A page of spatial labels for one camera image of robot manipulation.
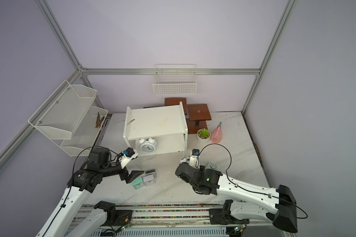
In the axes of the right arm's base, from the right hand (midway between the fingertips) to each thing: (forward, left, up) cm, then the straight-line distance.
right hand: (188, 168), depth 77 cm
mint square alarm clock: (+7, -15, -12) cm, 20 cm away
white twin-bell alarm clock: (+9, +21, +10) cm, 25 cm away
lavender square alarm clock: (-3, +22, -8) cm, 24 cm away
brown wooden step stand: (+38, -7, +2) cm, 39 cm away
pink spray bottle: (+24, -19, -2) cm, 31 cm away
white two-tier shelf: (+15, +11, +19) cm, 26 cm away
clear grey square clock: (+2, +21, -8) cm, 23 cm away
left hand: (0, +25, +5) cm, 26 cm away
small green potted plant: (+24, -11, -4) cm, 27 cm away
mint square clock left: (-4, +28, -9) cm, 29 cm away
